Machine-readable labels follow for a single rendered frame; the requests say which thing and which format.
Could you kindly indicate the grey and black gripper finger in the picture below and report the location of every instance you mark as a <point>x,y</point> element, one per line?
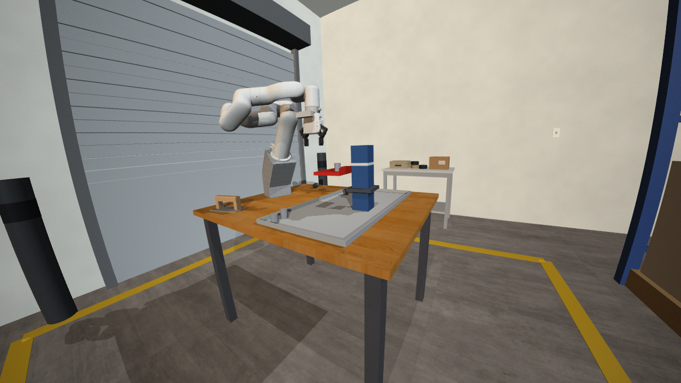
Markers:
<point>322,135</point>
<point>305,137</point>

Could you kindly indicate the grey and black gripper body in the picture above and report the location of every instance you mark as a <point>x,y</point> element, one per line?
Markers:
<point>312,125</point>

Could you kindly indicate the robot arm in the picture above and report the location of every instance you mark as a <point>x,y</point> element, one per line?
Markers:
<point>239,111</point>

